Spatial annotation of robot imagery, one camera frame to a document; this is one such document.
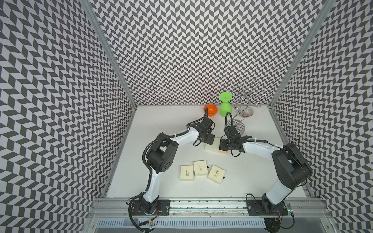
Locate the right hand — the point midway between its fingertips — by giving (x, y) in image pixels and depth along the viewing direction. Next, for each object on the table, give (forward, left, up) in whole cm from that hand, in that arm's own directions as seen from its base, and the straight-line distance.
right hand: (222, 146), depth 94 cm
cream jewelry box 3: (-18, +6, +2) cm, 20 cm away
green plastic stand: (+17, -1, +21) cm, 26 cm away
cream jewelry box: (-17, +23, +2) cm, 29 cm away
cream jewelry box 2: (-15, +15, +2) cm, 21 cm away
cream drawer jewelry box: (-1, +5, +2) cm, 6 cm away
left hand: (+5, +10, +1) cm, 12 cm away
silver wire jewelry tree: (+16, -11, +25) cm, 32 cm away
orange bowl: (+31, +4, +2) cm, 32 cm away
